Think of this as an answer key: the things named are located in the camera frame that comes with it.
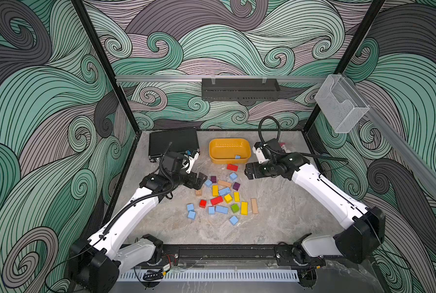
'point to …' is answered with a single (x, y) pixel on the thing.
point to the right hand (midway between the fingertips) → (252, 170)
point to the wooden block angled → (224, 183)
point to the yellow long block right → (244, 208)
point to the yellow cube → (228, 198)
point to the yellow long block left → (215, 190)
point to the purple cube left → (214, 179)
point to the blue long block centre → (225, 191)
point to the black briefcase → (183, 140)
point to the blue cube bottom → (233, 220)
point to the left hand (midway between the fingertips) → (197, 171)
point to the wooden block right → (254, 207)
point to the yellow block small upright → (236, 196)
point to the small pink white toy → (283, 146)
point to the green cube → (235, 208)
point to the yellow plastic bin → (229, 151)
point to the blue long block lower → (221, 209)
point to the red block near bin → (232, 167)
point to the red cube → (203, 203)
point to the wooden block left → (198, 193)
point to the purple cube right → (236, 186)
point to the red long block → (217, 200)
